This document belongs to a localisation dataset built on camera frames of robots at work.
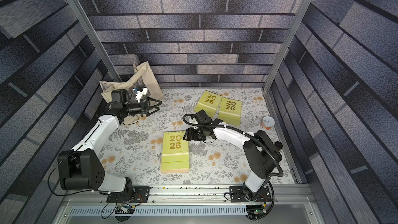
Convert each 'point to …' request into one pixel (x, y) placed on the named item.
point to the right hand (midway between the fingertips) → (187, 136)
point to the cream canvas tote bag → (143, 77)
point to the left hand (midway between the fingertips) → (160, 105)
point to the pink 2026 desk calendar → (172, 171)
